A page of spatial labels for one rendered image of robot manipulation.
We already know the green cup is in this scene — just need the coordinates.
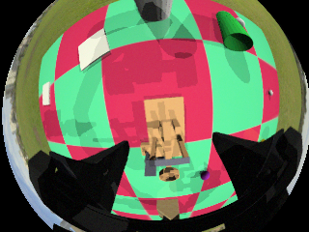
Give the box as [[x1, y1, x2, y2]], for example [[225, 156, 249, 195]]
[[216, 11, 254, 51]]

